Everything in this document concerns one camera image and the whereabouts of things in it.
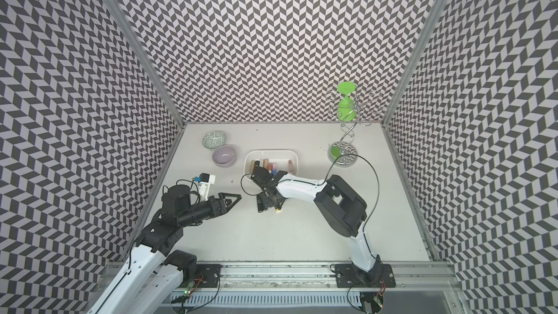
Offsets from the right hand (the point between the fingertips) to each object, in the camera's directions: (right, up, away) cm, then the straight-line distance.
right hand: (275, 201), depth 91 cm
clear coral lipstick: (-3, +13, +8) cm, 16 cm away
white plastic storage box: (+2, +18, +14) cm, 23 cm away
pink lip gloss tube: (+6, +14, +11) cm, 19 cm away
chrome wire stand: (+32, +20, +11) cm, 40 cm away
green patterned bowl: (-32, +26, +17) cm, 45 cm away
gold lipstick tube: (-11, +14, +9) cm, 20 cm away
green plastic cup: (+31, +39, +1) cm, 50 cm away
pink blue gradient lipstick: (-1, +13, +9) cm, 15 cm away
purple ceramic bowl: (-25, +18, +9) cm, 32 cm away
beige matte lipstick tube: (-5, +15, +10) cm, 19 cm away
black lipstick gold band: (-9, +15, +10) cm, 20 cm away
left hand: (-12, +5, -18) cm, 22 cm away
